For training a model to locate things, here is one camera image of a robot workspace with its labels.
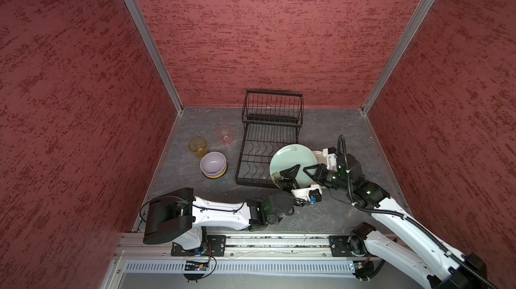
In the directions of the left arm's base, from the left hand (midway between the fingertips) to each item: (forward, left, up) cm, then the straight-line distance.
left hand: (300, 176), depth 72 cm
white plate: (+7, -8, +2) cm, 11 cm away
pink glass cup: (+32, +35, -17) cm, 50 cm away
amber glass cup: (+23, +48, -17) cm, 56 cm away
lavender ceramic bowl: (+12, +37, -14) cm, 42 cm away
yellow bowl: (+6, +35, -14) cm, 38 cm away
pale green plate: (+11, +3, -4) cm, 12 cm away
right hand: (+2, -1, -2) cm, 3 cm away
